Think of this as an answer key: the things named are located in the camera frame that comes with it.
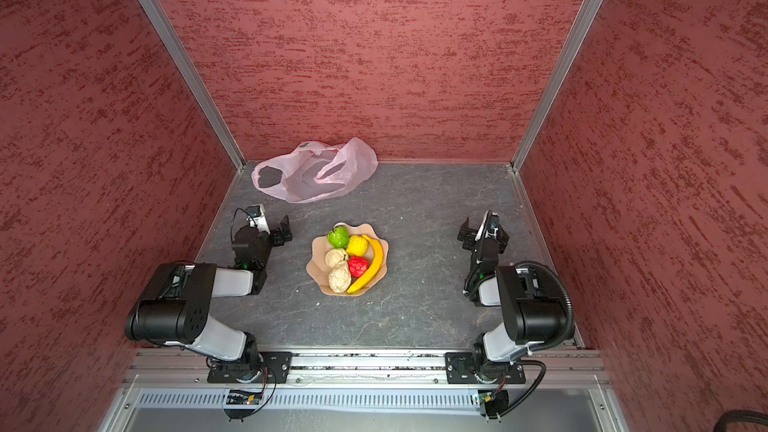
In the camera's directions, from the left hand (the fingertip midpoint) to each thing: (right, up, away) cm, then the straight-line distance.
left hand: (274, 222), depth 94 cm
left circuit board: (0, -42, -21) cm, 46 cm away
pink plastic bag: (+6, +19, +25) cm, 32 cm away
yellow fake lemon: (+27, -7, -4) cm, 28 cm away
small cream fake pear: (+21, -10, -6) cm, 24 cm away
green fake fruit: (+22, -4, -6) cm, 23 cm away
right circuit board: (+63, -41, -23) cm, 79 cm away
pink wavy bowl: (+15, -13, -5) cm, 21 cm away
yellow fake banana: (+31, -15, -9) cm, 36 cm away
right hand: (+66, -1, -2) cm, 66 cm away
